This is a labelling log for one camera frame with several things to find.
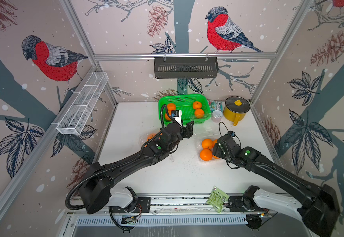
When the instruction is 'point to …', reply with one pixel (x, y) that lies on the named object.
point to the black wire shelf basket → (186, 67)
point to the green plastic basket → (184, 102)
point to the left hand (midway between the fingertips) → (192, 119)
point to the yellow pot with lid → (236, 108)
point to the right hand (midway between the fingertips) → (217, 148)
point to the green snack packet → (216, 105)
